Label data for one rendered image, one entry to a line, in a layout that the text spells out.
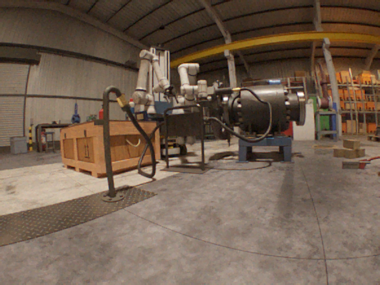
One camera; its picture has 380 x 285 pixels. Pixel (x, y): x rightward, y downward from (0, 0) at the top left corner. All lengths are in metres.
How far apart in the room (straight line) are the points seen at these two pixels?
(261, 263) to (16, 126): 9.12
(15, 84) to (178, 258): 9.39
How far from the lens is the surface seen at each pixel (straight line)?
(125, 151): 1.53
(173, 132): 1.49
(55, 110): 9.34
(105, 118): 0.86
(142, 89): 2.16
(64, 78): 9.85
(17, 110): 9.18
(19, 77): 9.59
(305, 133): 5.69
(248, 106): 1.85
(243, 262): 0.46
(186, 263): 0.45
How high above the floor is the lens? 0.32
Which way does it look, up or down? 3 degrees down
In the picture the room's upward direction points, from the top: 2 degrees counter-clockwise
